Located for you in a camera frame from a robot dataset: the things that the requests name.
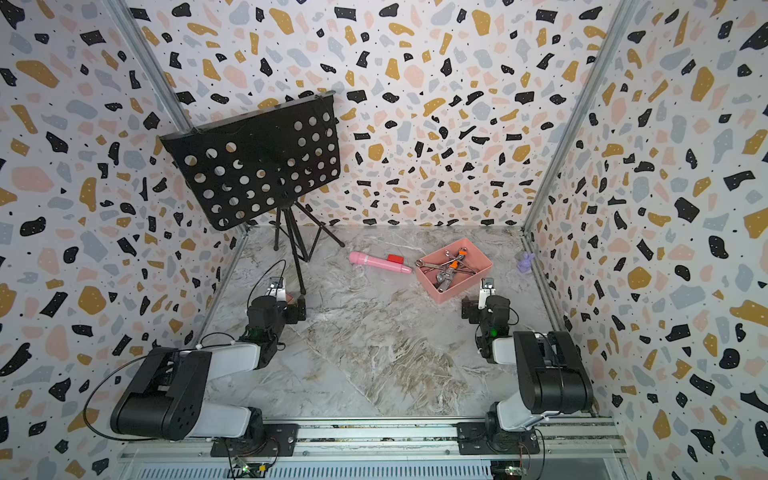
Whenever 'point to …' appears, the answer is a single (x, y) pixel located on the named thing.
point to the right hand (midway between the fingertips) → (486, 296)
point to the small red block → (396, 258)
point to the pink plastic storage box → (475, 259)
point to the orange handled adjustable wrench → (444, 278)
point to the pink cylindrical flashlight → (359, 257)
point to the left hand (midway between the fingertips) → (288, 295)
